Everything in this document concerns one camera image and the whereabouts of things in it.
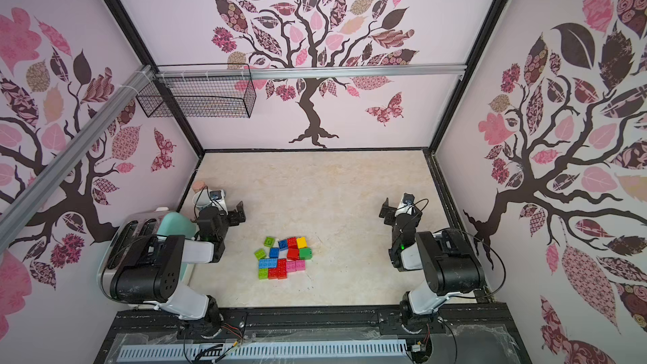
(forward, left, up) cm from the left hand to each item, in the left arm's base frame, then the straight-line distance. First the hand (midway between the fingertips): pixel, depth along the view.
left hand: (231, 207), depth 95 cm
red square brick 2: (-14, -25, -3) cm, 29 cm away
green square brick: (-17, -29, -4) cm, 34 cm away
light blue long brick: (-20, -17, -4) cm, 27 cm away
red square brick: (-17, -25, -3) cm, 31 cm away
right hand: (-1, -65, +5) cm, 65 cm away
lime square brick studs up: (-17, -13, -5) cm, 22 cm away
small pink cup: (+7, +13, +5) cm, 15 cm away
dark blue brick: (-14, -21, -4) cm, 26 cm away
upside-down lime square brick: (-13, -16, -4) cm, 21 cm away
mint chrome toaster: (-14, +25, +11) cm, 31 cm away
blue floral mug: (-6, +1, +16) cm, 17 cm away
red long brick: (-23, -21, -4) cm, 32 cm away
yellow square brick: (-13, -28, -2) cm, 31 cm away
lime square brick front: (-24, -16, -4) cm, 29 cm away
